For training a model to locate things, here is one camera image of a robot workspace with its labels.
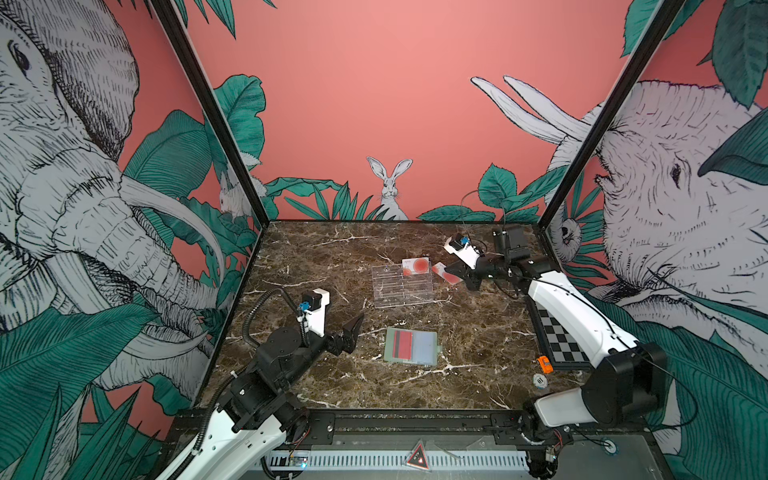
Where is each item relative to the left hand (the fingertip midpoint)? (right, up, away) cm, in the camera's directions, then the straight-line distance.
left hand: (347, 306), depth 67 cm
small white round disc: (+52, -24, +15) cm, 59 cm away
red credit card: (+13, -16, +22) cm, 30 cm away
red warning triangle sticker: (+16, -37, +3) cm, 41 cm away
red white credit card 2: (+17, +8, +29) cm, 35 cm away
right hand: (+25, +9, +12) cm, 29 cm away
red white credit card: (+27, +5, +16) cm, 31 cm away
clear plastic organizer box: (+10, 0, +33) cm, 35 cm away
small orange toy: (+54, -20, +17) cm, 60 cm away
